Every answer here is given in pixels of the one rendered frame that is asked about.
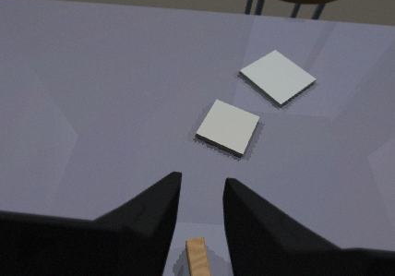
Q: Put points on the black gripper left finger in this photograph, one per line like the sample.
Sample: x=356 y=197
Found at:
x=131 y=240

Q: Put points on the pale grey flat square pad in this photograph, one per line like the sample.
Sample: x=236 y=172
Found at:
x=277 y=77

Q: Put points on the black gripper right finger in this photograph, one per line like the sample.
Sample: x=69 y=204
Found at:
x=264 y=241

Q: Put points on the white flat square tile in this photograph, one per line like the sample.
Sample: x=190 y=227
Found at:
x=228 y=127

